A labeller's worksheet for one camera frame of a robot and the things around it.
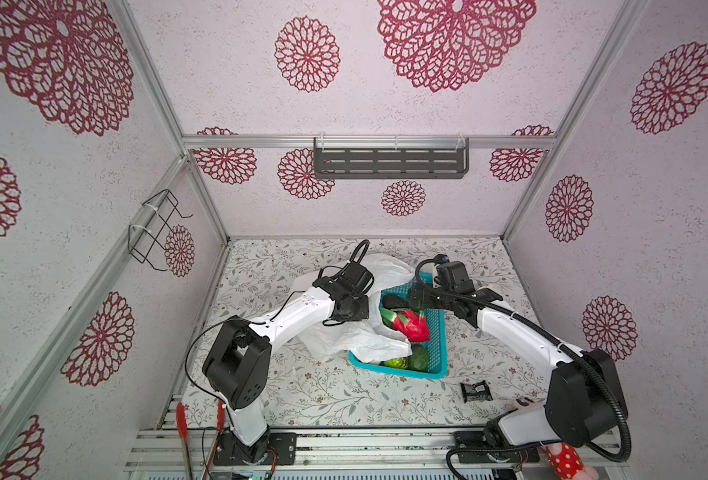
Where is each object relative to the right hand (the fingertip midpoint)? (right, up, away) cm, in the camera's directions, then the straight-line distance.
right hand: (423, 287), depth 88 cm
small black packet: (+13, -28, -6) cm, 32 cm away
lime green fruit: (-8, -20, -6) cm, 23 cm away
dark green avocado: (-2, -20, -4) cm, 20 cm away
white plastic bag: (-17, -13, -10) cm, 23 cm away
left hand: (-19, -8, +1) cm, 21 cm away
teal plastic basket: (+2, -21, -8) cm, 22 cm away
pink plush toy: (+27, -37, -21) cm, 51 cm away
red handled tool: (-63, -35, -12) cm, 74 cm away
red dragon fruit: (-3, -11, 0) cm, 11 cm away
